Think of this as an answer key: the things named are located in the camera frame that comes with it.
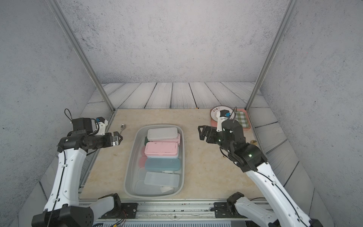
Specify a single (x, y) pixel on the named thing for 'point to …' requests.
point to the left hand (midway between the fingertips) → (115, 137)
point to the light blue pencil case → (172, 156)
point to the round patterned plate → (214, 112)
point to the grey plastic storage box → (132, 163)
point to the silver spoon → (123, 126)
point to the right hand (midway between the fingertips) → (206, 128)
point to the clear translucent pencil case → (142, 173)
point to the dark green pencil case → (146, 140)
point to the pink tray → (213, 124)
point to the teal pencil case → (162, 164)
